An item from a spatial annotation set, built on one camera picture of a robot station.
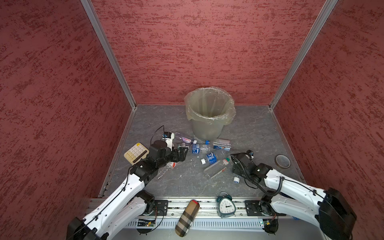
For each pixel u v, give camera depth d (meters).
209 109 1.03
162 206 0.74
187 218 0.69
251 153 0.77
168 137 0.68
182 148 0.68
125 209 0.56
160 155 0.59
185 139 0.95
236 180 0.80
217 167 0.87
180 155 0.68
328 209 0.40
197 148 0.90
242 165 0.64
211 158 0.85
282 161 0.92
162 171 0.85
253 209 0.73
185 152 0.73
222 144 0.97
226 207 0.71
